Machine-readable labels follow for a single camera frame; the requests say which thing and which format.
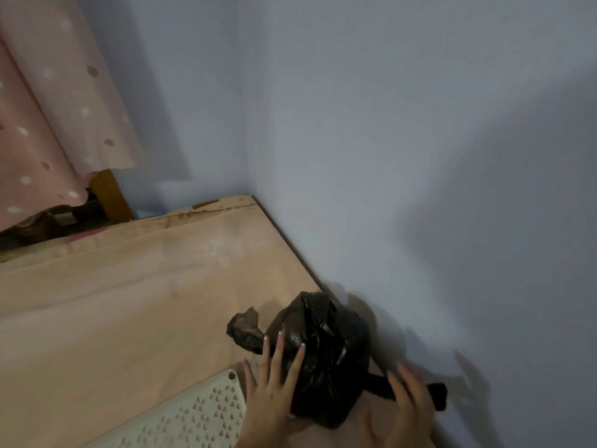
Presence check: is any person's left hand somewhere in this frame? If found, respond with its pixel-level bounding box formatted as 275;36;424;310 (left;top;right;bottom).
235;330;308;448

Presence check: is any person's right hand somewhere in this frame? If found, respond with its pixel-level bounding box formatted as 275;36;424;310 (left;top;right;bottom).
368;361;437;448

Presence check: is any black plastic bag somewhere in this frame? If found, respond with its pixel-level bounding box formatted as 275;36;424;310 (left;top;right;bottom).
227;291;448;431

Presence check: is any beige plastic tray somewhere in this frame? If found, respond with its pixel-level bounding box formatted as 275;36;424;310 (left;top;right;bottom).
83;368;248;448

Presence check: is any pink tablecloth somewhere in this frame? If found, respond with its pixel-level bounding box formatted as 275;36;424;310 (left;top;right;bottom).
0;194;439;448

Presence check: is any pink polka-dot curtain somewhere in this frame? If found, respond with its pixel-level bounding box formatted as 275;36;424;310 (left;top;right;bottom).
0;0;144;233

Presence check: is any brown wooden post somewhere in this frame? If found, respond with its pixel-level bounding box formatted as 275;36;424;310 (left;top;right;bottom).
88;168;136;225

